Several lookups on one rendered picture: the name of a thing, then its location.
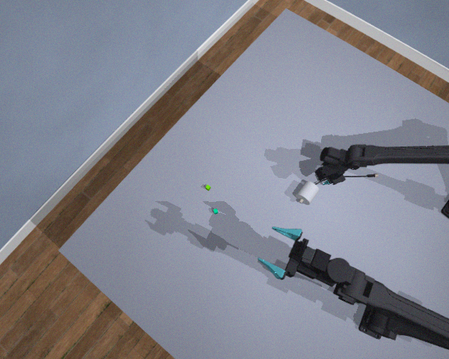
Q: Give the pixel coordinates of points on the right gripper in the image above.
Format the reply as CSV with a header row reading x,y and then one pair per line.
x,y
335,181

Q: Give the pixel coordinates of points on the white cylinder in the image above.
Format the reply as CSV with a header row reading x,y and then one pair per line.
x,y
307,192

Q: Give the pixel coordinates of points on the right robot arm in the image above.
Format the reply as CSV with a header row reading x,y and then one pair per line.
x,y
375,155

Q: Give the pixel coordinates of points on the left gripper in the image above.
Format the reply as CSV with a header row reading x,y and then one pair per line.
x,y
296,254

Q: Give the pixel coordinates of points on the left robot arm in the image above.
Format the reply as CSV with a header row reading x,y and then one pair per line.
x,y
414,320

